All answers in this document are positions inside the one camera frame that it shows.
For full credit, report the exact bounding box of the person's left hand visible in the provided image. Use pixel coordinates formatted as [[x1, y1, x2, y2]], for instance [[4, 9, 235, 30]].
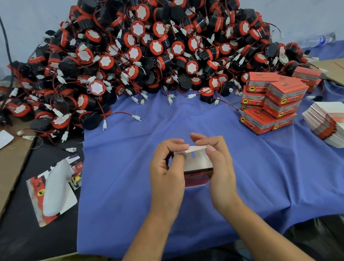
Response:
[[143, 137, 198, 225]]

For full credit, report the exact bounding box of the person's right hand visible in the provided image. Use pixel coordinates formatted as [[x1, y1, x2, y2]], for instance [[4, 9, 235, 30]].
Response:
[[189, 129, 243, 217]]

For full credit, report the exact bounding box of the stack of box blanks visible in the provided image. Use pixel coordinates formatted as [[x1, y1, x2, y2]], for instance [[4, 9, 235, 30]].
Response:
[[301, 100, 344, 154]]

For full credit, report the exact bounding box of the pile of black red buzzers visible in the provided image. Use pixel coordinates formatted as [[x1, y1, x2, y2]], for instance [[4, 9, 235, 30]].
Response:
[[0, 0, 327, 146]]

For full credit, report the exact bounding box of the person's right forearm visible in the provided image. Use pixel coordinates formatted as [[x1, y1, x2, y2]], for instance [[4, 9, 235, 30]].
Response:
[[219, 188, 318, 261]]

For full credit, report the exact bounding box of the person's left forearm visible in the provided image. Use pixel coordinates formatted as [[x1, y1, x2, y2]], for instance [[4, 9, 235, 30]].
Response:
[[100, 207, 183, 261]]

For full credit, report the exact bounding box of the blue table cloth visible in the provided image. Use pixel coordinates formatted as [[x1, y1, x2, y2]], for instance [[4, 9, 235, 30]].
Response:
[[58, 40, 344, 261]]

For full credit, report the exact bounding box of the clear plastic water bottle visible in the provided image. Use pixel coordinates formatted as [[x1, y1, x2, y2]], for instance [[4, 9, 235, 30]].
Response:
[[300, 32, 337, 50]]

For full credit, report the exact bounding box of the brown cardboard piece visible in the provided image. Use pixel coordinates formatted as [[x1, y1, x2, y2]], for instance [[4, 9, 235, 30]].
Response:
[[0, 119, 45, 232]]

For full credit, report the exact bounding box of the black hanging cable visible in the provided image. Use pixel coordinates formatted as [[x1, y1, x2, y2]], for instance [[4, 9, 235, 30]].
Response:
[[0, 0, 14, 68]]

